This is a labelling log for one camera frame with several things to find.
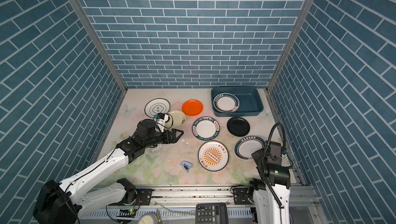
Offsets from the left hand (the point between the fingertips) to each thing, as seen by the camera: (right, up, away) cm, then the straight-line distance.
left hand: (178, 133), depth 78 cm
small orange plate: (+4, +12, +31) cm, 33 cm away
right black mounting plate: (+31, -30, -5) cm, 43 cm away
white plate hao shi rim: (+14, -1, +21) cm, 25 cm away
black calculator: (+17, -34, -10) cm, 39 cm away
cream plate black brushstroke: (-5, +5, +22) cm, 23 cm away
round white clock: (-11, -34, -13) cm, 38 cm away
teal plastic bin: (+49, +19, +37) cm, 64 cm away
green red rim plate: (+38, -10, +11) cm, 40 cm away
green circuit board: (-23, -37, -6) cm, 44 cm away
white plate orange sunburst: (+18, -15, +9) cm, 25 cm away
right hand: (+39, -9, -2) cm, 40 cm away
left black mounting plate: (-15, -29, -4) cm, 33 cm away
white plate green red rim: (+29, +15, +34) cm, 47 cm away
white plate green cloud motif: (-21, +13, +32) cm, 40 cm away
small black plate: (+35, 0, +21) cm, 41 cm away
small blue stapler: (+3, -19, +5) cm, 19 cm away
